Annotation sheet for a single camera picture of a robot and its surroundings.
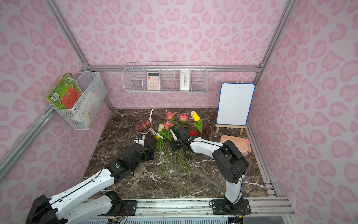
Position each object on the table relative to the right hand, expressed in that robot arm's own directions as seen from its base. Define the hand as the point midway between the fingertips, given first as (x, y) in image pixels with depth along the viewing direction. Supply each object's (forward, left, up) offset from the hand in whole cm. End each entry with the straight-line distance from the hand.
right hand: (172, 143), depth 92 cm
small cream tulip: (+13, +9, 0) cm, 16 cm away
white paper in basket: (+11, +49, +22) cm, 55 cm away
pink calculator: (+31, +13, +25) cm, 42 cm away
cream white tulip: (+6, -13, +23) cm, 27 cm away
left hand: (-7, +12, +9) cm, 17 cm away
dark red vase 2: (+4, -22, +10) cm, 24 cm away
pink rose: (+26, +4, -1) cm, 26 cm away
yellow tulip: (+2, -15, +23) cm, 28 cm away
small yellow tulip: (+6, +11, -2) cm, 12 cm away
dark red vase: (+6, +17, +11) cm, 21 cm away
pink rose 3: (+14, +4, +2) cm, 15 cm away
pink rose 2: (+23, -7, -1) cm, 24 cm away
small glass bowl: (+29, +23, +24) cm, 44 cm away
